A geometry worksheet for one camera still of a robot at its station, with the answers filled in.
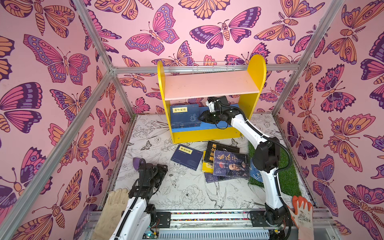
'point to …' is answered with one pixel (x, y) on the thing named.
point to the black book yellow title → (212, 146)
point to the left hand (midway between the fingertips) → (166, 167)
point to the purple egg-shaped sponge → (136, 161)
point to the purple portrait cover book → (231, 164)
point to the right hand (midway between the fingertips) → (200, 116)
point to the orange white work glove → (302, 214)
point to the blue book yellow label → (183, 113)
